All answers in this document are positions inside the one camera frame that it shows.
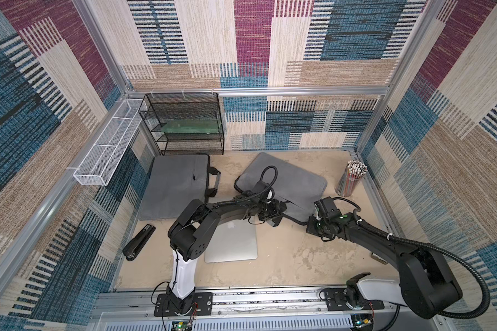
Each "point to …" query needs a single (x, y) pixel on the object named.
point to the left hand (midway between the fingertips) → (285, 213)
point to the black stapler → (134, 246)
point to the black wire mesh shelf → (159, 107)
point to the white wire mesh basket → (94, 170)
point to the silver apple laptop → (233, 241)
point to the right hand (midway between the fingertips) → (312, 231)
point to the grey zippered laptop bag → (174, 181)
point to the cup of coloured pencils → (349, 181)
